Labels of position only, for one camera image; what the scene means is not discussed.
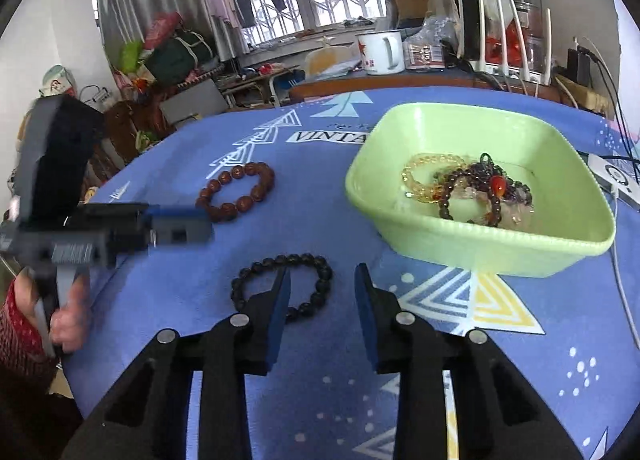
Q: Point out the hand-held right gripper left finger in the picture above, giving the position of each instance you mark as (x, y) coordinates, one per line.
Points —
(280, 320)

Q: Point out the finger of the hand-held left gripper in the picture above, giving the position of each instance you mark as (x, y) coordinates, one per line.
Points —
(175, 214)
(195, 232)

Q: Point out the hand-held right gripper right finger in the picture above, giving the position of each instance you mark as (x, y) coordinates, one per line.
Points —
(364, 320)

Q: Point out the light green plastic tray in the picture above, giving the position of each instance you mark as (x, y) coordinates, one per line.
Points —
(450, 250)

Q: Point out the person's left hand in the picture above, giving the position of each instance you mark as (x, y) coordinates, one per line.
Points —
(72, 320)

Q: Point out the grey cardboard box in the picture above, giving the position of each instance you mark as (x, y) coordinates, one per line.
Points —
(195, 100)

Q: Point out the bright green bag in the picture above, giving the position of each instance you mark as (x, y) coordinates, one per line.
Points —
(130, 55)

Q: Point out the blue printed tablecloth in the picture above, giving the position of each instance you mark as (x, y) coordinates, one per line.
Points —
(320, 200)

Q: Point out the dark green duffel bag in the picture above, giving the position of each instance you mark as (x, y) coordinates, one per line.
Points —
(175, 58)

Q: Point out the red bag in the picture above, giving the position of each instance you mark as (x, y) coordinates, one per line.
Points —
(162, 28)

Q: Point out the blue striped bag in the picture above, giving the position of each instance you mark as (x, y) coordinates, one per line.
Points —
(290, 85)

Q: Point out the cream tote bag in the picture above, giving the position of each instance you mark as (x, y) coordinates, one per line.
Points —
(330, 60)

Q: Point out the wooden desk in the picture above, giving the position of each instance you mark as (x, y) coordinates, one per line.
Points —
(400, 80)

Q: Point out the white enamel mug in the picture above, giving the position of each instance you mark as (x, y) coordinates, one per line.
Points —
(377, 53)

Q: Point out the white router with antennas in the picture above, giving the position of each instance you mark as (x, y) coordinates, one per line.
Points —
(510, 73)

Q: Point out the white charger device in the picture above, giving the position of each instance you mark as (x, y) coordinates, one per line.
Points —
(615, 175)

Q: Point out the clear plastic bag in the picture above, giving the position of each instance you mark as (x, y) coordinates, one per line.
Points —
(435, 30)

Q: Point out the brown cardboard box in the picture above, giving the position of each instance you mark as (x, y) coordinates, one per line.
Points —
(412, 5)

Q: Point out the black power adapter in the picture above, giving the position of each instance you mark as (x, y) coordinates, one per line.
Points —
(579, 65)

